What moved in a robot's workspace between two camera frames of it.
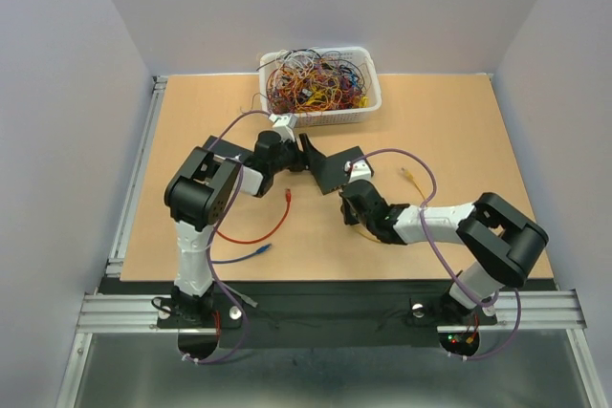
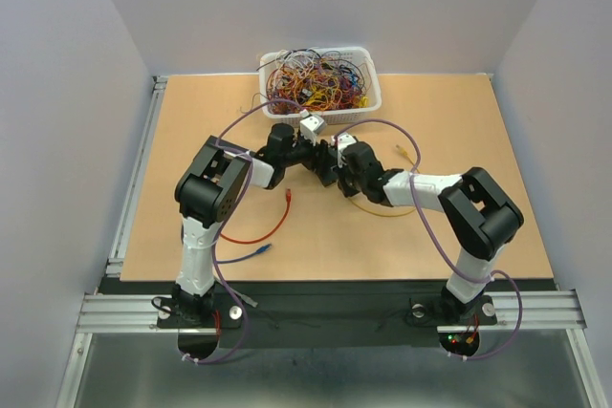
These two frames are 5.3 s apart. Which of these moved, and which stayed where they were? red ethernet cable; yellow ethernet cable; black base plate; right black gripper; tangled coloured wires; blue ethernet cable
Moved: yellow ethernet cable; right black gripper
Stayed: red ethernet cable; blue ethernet cable; tangled coloured wires; black base plate
